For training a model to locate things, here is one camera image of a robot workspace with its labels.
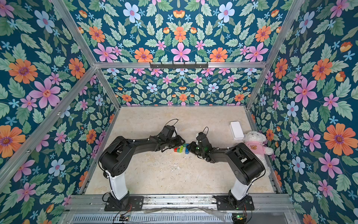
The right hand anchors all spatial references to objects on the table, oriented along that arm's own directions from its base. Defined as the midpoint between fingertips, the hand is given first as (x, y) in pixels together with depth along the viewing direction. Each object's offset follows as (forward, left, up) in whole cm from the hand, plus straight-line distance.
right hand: (187, 146), depth 93 cm
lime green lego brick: (-1, +4, -1) cm, 4 cm away
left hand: (+3, +1, +2) cm, 4 cm away
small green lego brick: (+1, +2, 0) cm, 2 cm away
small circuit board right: (-38, -29, -6) cm, 48 cm away
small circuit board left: (-40, +32, -5) cm, 51 cm away
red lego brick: (-3, +8, 0) cm, 8 cm away
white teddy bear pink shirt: (+2, -45, +5) cm, 45 cm away
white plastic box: (+14, -36, 0) cm, 38 cm away
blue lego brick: (-3, 0, 0) cm, 3 cm away
